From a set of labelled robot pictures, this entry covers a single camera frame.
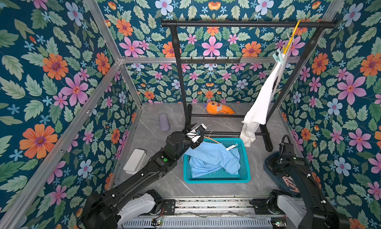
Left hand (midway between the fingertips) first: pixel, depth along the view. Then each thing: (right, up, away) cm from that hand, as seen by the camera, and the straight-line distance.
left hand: (200, 126), depth 72 cm
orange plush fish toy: (+9, +12, +35) cm, 38 cm away
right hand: (+40, -22, +11) cm, 47 cm away
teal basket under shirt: (+12, -30, +12) cm, 34 cm away
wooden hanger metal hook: (+6, -8, +14) cm, 18 cm away
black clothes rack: (+47, -2, +32) cm, 57 cm away
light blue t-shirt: (+4, -18, +11) cm, 21 cm away
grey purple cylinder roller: (-27, +1, +35) cm, 44 cm away
